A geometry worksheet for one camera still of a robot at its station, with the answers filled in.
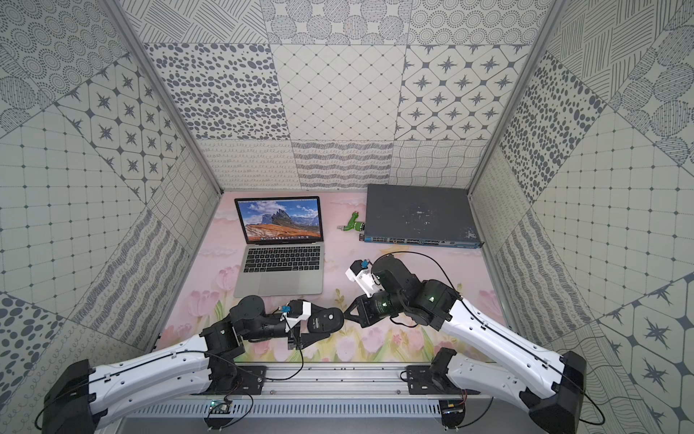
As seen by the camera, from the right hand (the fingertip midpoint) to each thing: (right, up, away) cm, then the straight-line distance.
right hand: (347, 318), depth 66 cm
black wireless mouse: (-5, 0, 0) cm, 5 cm away
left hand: (-5, +1, +2) cm, 6 cm away
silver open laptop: (-26, +12, +35) cm, 45 cm away
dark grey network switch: (+26, +26, +42) cm, 55 cm away
